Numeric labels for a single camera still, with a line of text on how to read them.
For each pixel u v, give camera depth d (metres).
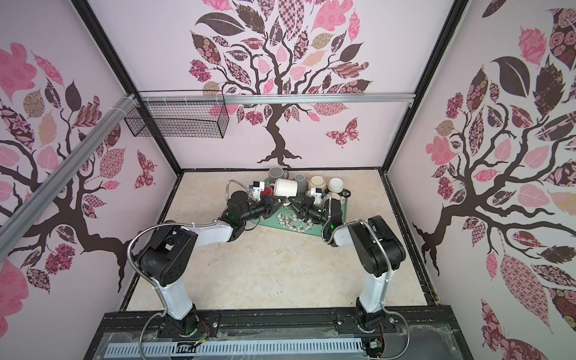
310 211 0.80
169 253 0.49
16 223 0.50
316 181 1.03
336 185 1.01
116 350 0.70
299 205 0.81
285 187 0.85
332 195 1.00
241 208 0.72
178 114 0.95
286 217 1.00
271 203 0.81
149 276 0.50
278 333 0.73
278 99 0.93
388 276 0.51
